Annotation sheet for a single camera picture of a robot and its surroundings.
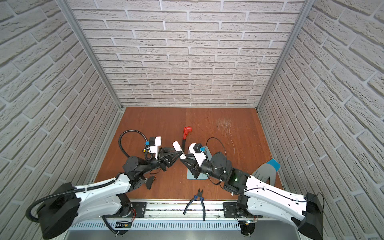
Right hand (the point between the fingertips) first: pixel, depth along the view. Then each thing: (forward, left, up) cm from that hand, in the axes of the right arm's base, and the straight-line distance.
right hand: (183, 157), depth 65 cm
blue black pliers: (-11, -7, -25) cm, 28 cm away
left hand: (0, 0, +4) cm, 4 cm away
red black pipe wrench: (+33, -1, -24) cm, 41 cm away
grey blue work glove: (-1, -47, -27) cm, 54 cm away
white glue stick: (+2, +2, +6) cm, 6 cm away
